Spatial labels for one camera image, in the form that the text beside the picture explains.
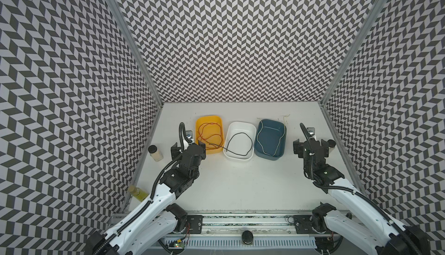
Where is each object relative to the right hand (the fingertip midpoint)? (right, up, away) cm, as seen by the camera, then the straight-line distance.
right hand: (312, 140), depth 79 cm
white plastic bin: (-33, -3, +19) cm, 39 cm away
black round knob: (-32, -33, -17) cm, 49 cm away
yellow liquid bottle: (-76, -20, -10) cm, 79 cm away
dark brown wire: (-40, -5, +17) cm, 44 cm away
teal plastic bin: (-16, -2, +15) cm, 22 cm away
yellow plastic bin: (-51, +3, +23) cm, 56 cm away
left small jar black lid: (-75, -7, +5) cm, 76 cm away
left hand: (-57, 0, -2) cm, 57 cm away
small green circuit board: (-58, -39, -13) cm, 71 cm away
